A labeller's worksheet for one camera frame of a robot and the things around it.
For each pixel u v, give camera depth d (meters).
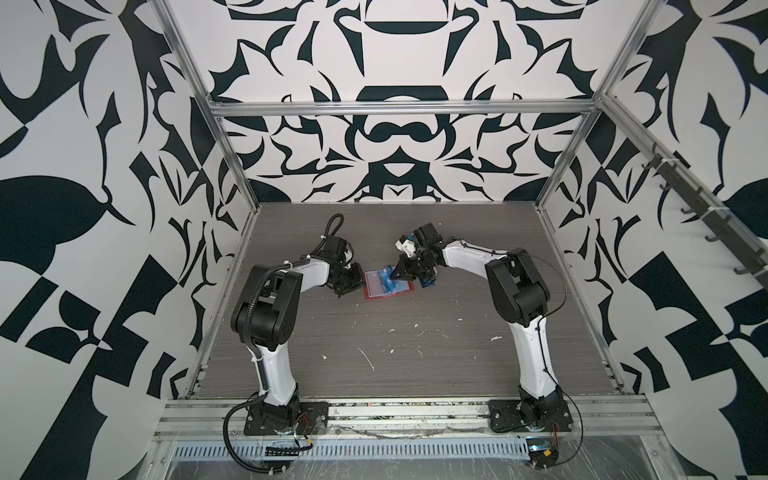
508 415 0.74
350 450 0.65
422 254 0.87
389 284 0.96
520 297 0.58
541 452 0.71
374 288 0.97
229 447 0.68
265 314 0.51
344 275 0.87
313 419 0.74
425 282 0.96
